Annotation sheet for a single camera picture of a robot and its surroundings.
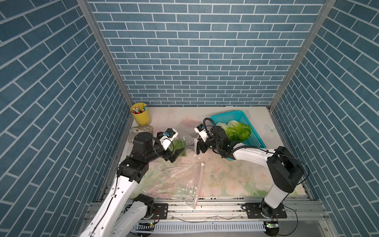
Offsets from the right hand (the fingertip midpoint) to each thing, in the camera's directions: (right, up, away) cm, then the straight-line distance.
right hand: (194, 142), depth 84 cm
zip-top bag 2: (-2, -28, -6) cm, 29 cm away
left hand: (-6, +3, -14) cm, 16 cm away
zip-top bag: (-2, +2, -9) cm, 9 cm away
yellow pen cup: (-39, +19, +19) cm, 47 cm away
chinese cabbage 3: (-10, -1, -1) cm, 10 cm away
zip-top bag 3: (-16, -18, -3) cm, 24 cm away
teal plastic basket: (+39, -1, +11) cm, 40 cm away
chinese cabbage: (+26, +6, +10) cm, 28 cm away
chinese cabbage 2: (+35, +4, +14) cm, 38 cm away
